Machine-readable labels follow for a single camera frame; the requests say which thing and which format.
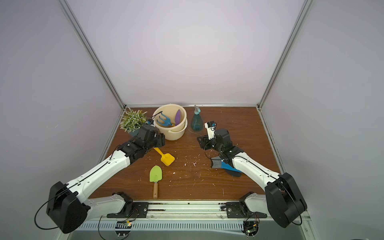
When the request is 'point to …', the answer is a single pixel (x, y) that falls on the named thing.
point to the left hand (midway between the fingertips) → (162, 134)
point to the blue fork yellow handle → (167, 121)
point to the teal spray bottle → (197, 123)
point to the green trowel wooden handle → (155, 175)
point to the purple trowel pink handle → (177, 117)
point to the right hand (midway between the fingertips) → (201, 133)
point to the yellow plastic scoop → (167, 158)
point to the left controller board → (123, 228)
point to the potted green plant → (131, 121)
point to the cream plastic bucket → (173, 133)
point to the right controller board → (250, 228)
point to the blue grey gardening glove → (217, 163)
